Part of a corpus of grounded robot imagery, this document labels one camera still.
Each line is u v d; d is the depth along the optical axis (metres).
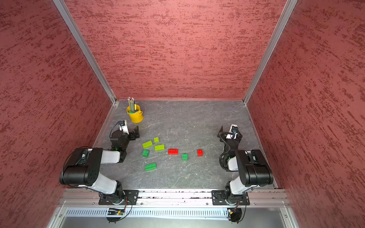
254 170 0.45
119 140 0.71
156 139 0.95
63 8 0.71
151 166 0.83
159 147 0.92
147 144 0.94
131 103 0.99
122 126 0.79
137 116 1.04
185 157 0.85
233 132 0.74
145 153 0.87
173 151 0.90
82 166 0.46
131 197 0.75
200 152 0.87
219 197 0.74
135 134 0.86
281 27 0.78
